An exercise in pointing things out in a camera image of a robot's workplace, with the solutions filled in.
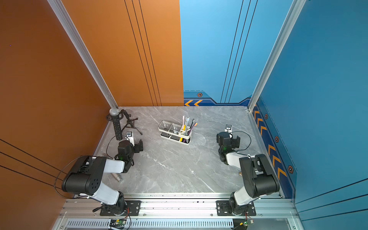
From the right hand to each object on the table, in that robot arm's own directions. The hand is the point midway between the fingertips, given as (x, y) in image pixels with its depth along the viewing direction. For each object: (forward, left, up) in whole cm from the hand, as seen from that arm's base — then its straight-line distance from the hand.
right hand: (230, 135), depth 94 cm
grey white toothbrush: (+6, +30, +9) cm, 32 cm away
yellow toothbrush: (+3, +31, +3) cm, 31 cm away
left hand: (-2, +64, -1) cm, 64 cm away
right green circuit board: (-47, -1, -8) cm, 48 cm away
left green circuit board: (-47, +63, -10) cm, 79 cm away
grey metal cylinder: (-26, +69, -5) cm, 74 cm away
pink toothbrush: (+4, +31, +5) cm, 32 cm away
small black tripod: (+9, +69, +1) cm, 70 cm away
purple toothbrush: (+3, +23, +8) cm, 25 cm away
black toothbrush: (+4, +24, +9) cm, 26 cm away
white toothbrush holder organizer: (-3, +36, +7) cm, 37 cm away
